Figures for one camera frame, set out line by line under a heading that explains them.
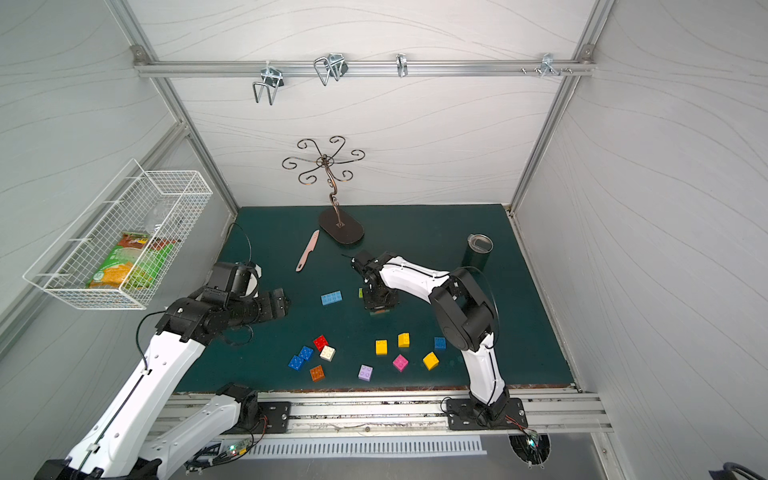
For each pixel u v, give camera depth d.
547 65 0.76
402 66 0.78
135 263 0.57
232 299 0.56
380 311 0.90
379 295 0.79
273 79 0.78
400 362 0.81
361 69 0.78
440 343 0.84
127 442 0.39
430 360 0.81
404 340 0.84
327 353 0.82
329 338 0.87
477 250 0.94
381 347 0.84
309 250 1.08
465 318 0.51
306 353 0.82
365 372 0.80
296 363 0.81
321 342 0.84
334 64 0.76
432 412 0.75
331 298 0.95
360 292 0.86
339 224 1.14
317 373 0.80
